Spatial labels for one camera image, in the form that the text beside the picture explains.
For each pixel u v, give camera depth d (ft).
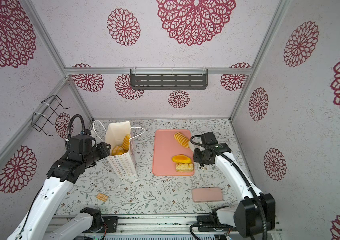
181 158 3.08
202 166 2.39
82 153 1.73
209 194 2.74
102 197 2.67
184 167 2.87
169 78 3.06
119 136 2.91
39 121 2.38
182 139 3.38
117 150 2.79
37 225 1.26
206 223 2.45
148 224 2.46
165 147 3.36
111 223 2.41
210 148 1.83
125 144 2.95
